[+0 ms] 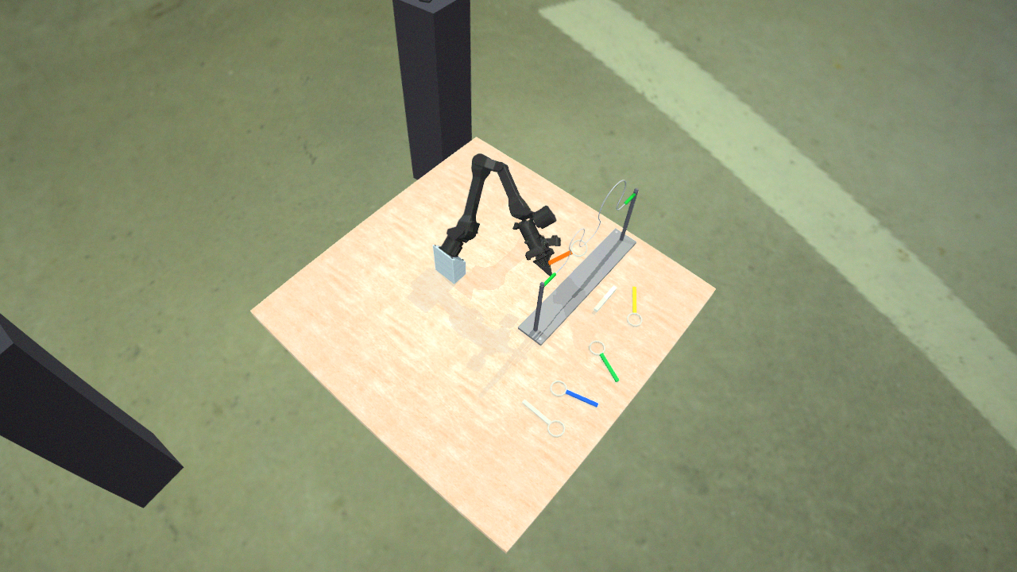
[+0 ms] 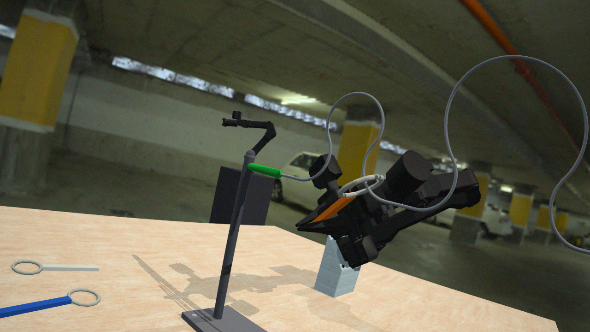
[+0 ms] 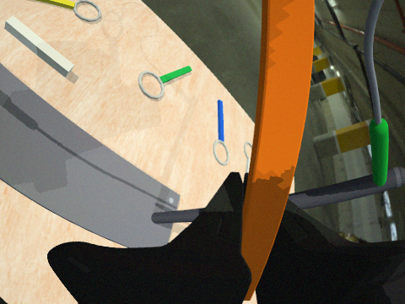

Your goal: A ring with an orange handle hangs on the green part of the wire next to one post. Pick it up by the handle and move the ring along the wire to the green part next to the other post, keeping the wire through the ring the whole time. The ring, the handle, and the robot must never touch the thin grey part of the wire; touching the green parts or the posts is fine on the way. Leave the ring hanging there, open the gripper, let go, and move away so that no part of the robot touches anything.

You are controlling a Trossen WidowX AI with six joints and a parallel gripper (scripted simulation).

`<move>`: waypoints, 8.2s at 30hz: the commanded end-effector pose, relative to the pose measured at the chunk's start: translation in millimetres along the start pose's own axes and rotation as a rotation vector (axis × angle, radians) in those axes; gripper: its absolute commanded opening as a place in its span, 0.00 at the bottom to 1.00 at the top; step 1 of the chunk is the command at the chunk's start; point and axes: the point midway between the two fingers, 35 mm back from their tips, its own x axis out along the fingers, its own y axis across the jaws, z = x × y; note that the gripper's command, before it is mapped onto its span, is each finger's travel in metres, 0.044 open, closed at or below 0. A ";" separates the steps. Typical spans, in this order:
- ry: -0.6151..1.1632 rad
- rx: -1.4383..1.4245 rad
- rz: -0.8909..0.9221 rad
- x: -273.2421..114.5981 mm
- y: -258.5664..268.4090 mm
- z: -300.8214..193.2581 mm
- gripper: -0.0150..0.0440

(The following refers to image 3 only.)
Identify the grey ring with green handle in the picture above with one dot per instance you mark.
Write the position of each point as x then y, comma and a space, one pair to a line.
163, 78

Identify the grey ring with blue handle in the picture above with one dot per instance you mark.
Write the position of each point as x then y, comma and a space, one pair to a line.
220, 122

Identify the white loop with orange handle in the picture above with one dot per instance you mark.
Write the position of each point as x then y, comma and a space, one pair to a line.
287, 40

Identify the grey wire loop with yellow handle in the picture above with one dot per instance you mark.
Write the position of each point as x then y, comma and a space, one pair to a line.
73, 6

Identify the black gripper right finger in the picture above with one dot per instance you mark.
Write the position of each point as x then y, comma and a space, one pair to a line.
311, 264

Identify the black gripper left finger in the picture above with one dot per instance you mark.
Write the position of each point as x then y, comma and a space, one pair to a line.
203, 265

